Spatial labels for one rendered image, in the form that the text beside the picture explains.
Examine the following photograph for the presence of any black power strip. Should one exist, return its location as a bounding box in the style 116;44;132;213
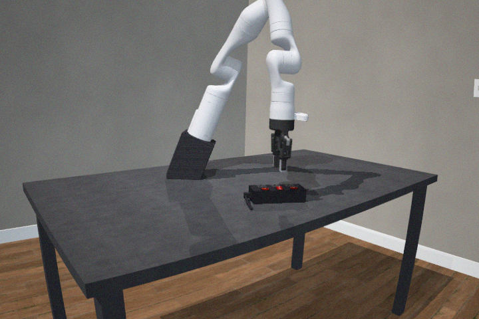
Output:
243;184;307;210

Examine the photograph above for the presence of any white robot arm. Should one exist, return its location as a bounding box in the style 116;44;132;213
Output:
188;0;309;142

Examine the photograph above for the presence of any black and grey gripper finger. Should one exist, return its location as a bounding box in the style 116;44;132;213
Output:
275;136;292;172
271;133;280;167

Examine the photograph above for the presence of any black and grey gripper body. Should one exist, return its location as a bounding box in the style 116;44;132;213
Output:
269;119;295;148

